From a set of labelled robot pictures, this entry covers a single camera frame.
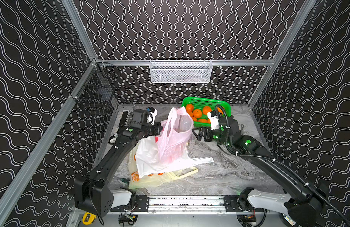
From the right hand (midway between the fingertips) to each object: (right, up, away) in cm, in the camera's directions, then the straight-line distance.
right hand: (199, 128), depth 73 cm
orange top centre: (-1, +14, +39) cm, 41 cm away
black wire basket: (-63, +23, +19) cm, 70 cm away
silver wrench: (+38, 0, +34) cm, 50 cm away
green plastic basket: (+7, +14, +41) cm, 44 cm away
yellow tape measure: (-54, -44, -4) cm, 69 cm away
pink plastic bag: (-12, -2, +22) cm, 25 cm away
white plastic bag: (-29, -20, +13) cm, 38 cm away
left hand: (-17, 0, +4) cm, 18 cm away
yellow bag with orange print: (-35, -31, +7) cm, 47 cm away
